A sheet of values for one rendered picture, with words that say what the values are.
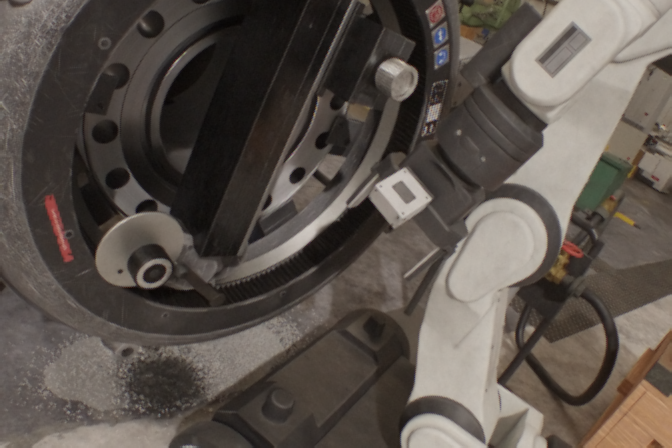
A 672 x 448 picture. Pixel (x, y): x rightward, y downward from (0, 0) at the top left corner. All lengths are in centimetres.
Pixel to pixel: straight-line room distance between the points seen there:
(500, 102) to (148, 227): 41
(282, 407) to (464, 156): 49
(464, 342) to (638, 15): 51
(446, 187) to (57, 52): 39
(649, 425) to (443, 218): 75
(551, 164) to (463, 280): 19
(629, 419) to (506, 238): 60
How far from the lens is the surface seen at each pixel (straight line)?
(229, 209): 63
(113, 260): 62
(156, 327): 75
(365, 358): 105
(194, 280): 69
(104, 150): 69
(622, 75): 64
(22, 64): 49
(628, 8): 47
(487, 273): 67
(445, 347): 78
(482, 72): 50
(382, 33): 57
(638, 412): 114
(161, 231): 62
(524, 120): 48
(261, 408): 83
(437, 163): 50
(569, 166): 68
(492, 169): 49
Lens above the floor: 82
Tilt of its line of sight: 21 degrees down
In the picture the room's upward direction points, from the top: 23 degrees clockwise
